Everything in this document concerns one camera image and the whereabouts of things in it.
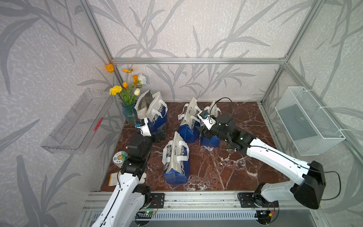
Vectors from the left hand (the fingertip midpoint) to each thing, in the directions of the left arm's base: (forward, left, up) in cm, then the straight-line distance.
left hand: (159, 125), depth 74 cm
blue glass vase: (+20, +25, -14) cm, 35 cm away
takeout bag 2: (+7, -16, -3) cm, 18 cm away
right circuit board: (-38, -55, -28) cm, 72 cm away
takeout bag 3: (+1, -32, -20) cm, 38 cm away
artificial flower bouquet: (+27, +23, +1) cm, 36 cm away
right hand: (+2, -22, +2) cm, 22 cm away
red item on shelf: (-3, +28, +5) cm, 29 cm away
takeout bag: (+15, +6, -3) cm, 17 cm away
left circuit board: (-37, +7, -28) cm, 47 cm away
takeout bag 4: (-17, -10, -4) cm, 20 cm away
